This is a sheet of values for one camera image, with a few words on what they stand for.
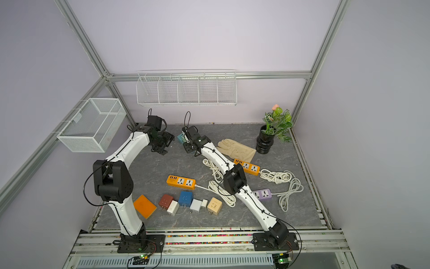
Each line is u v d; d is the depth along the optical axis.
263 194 0.85
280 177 0.91
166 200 0.81
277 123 0.91
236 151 1.05
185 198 0.82
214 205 0.79
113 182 0.50
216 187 0.88
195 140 0.82
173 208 0.79
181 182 0.89
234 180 0.69
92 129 0.83
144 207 0.83
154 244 0.73
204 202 0.83
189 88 0.99
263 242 0.74
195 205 0.83
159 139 0.79
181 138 1.08
